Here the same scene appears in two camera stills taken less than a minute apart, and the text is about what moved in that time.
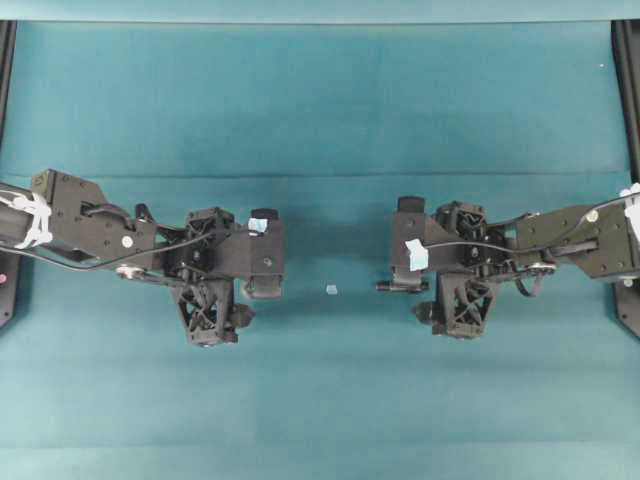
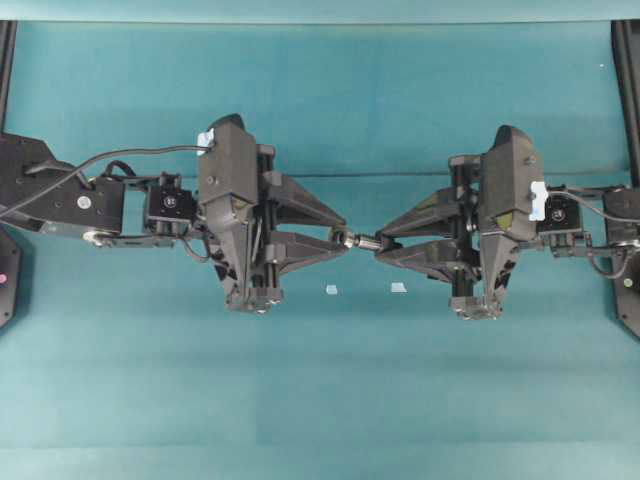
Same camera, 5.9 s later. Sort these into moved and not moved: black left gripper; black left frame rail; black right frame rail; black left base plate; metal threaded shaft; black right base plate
Moved: metal threaded shaft; black left gripper
Not moved: black left base plate; black left frame rail; black right frame rail; black right base plate
